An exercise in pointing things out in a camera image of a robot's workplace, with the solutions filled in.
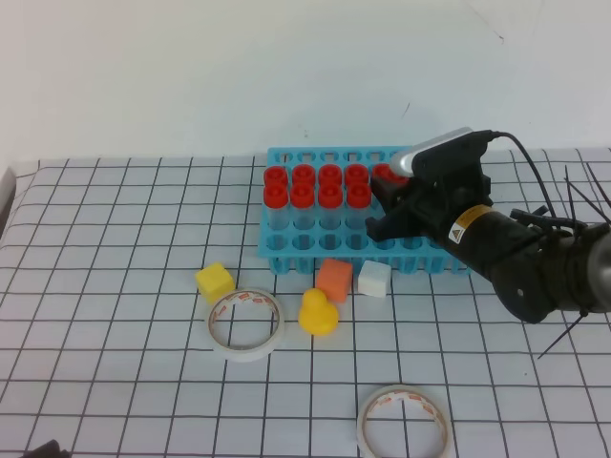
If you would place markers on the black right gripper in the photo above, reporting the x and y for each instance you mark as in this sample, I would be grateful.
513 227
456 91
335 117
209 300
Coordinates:
446 181

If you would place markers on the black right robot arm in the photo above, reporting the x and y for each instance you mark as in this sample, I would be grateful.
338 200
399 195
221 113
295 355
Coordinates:
537 262

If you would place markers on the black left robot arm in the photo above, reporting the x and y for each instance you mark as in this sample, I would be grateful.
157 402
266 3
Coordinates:
49 450

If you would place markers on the row tube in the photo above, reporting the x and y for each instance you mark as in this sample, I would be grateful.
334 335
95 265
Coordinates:
356 173
383 171
330 199
276 202
330 174
303 174
275 175
302 199
358 201

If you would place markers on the blue test tube rack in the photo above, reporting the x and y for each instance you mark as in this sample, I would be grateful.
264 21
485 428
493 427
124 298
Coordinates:
290 247

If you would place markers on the white foam cube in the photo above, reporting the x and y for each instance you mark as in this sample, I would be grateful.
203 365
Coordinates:
374 279

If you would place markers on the orange foam cube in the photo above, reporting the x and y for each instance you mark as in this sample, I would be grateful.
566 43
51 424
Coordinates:
335 279

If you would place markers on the yellow rubber duck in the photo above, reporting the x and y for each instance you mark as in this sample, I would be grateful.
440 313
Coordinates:
318 316

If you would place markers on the yellow foam cube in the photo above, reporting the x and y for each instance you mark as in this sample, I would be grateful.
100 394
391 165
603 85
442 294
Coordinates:
214 282

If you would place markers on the white tape roll left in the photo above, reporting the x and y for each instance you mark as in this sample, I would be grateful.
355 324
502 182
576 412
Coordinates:
246 325

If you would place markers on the checkered white table cloth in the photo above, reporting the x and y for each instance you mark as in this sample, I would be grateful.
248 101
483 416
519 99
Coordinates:
103 344

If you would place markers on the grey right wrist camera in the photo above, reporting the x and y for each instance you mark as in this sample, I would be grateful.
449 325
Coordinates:
401 162

